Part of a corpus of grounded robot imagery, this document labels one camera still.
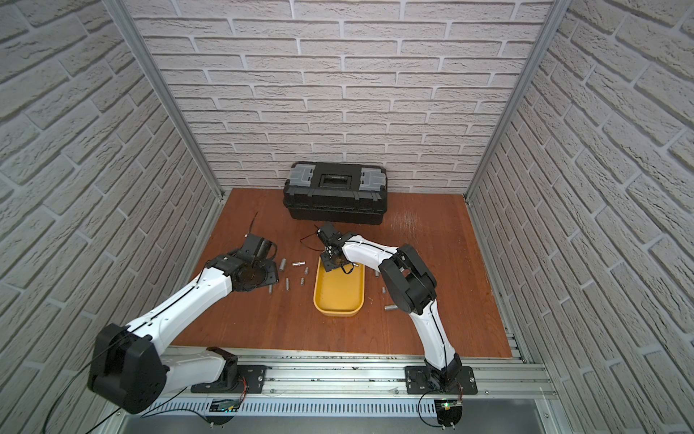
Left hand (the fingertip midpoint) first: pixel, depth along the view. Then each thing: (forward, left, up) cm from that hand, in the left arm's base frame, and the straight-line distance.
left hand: (273, 271), depth 85 cm
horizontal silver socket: (+8, -6, -10) cm, 14 cm away
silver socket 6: (+4, -34, -8) cm, 36 cm away
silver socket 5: (-9, -38, -9) cm, 40 cm away
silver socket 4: (+1, -8, -9) cm, 12 cm away
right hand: (+10, -19, -9) cm, 24 cm away
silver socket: (+5, -9, -9) cm, 13 cm away
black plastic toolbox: (+29, -19, +7) cm, 35 cm away
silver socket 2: (+6, 0, -7) cm, 9 cm away
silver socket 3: (0, -3, -9) cm, 10 cm away
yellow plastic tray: (-4, -20, -9) cm, 22 cm away
